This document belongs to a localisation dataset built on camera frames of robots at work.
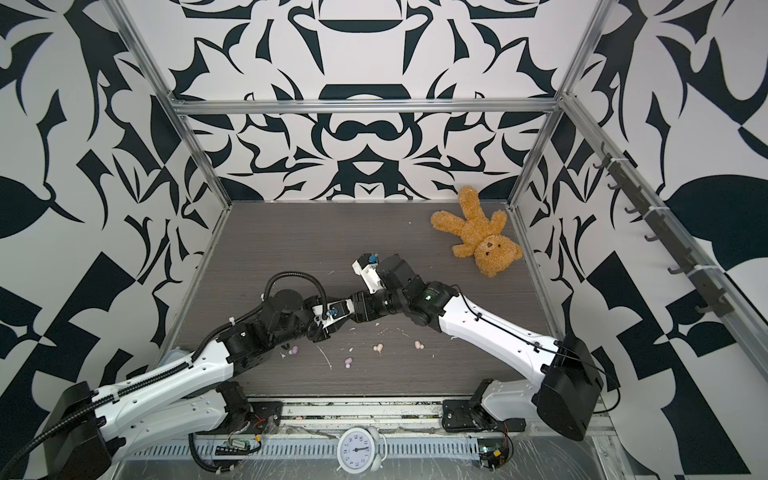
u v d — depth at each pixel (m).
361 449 0.69
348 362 0.83
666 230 0.55
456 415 0.74
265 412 0.75
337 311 0.62
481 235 1.02
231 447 0.69
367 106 0.95
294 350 0.85
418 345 0.85
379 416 0.76
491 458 0.71
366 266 0.67
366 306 0.64
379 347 0.85
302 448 0.71
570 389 0.40
